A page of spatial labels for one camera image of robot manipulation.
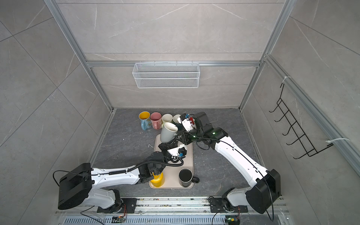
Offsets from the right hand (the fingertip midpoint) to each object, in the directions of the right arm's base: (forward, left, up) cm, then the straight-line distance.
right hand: (176, 136), depth 74 cm
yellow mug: (-18, +10, -14) cm, 25 cm away
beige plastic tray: (-13, +4, -21) cm, 25 cm away
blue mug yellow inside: (+23, +24, -16) cm, 37 cm away
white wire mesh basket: (+50, +8, +6) cm, 51 cm away
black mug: (-16, -4, -15) cm, 23 cm away
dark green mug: (+25, +2, -14) cm, 29 cm away
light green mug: (+28, +9, -16) cm, 33 cm away
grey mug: (0, +4, +5) cm, 6 cm away
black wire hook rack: (-8, -59, +7) cm, 60 cm away
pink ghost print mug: (+26, +17, -15) cm, 35 cm away
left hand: (+1, +1, 0) cm, 1 cm away
